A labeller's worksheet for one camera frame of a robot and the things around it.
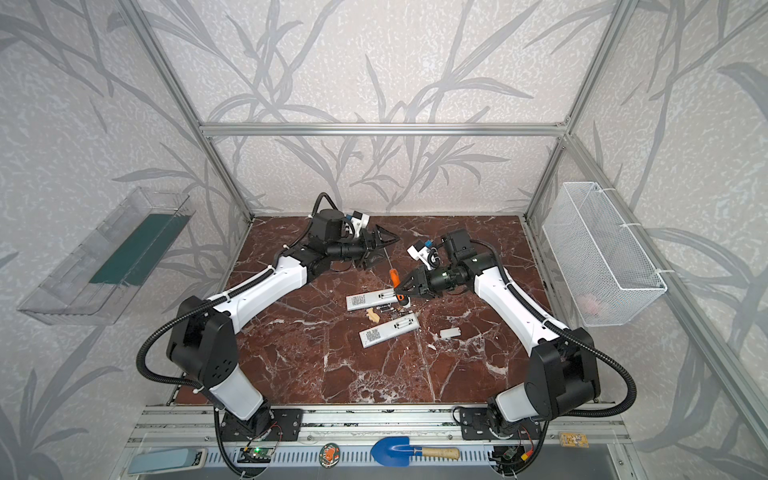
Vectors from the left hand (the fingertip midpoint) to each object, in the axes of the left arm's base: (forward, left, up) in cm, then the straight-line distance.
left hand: (397, 239), depth 77 cm
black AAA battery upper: (-7, +4, -27) cm, 28 cm away
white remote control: (-3, +4, -27) cm, 27 cm away
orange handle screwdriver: (-8, +1, -5) cm, 9 cm away
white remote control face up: (-14, +3, -26) cm, 30 cm away
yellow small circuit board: (-42, -43, -24) cm, 65 cm away
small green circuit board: (-45, +34, -28) cm, 63 cm away
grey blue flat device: (-46, +55, -25) cm, 76 cm away
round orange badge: (-45, +15, -25) cm, 54 cm away
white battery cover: (-15, -16, -26) cm, 34 cm away
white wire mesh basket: (-16, -43, +9) cm, 47 cm away
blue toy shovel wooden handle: (-44, 0, -26) cm, 51 cm away
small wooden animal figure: (-9, +8, -28) cm, 30 cm away
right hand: (-10, -1, -6) cm, 12 cm away
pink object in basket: (-15, -47, -6) cm, 50 cm away
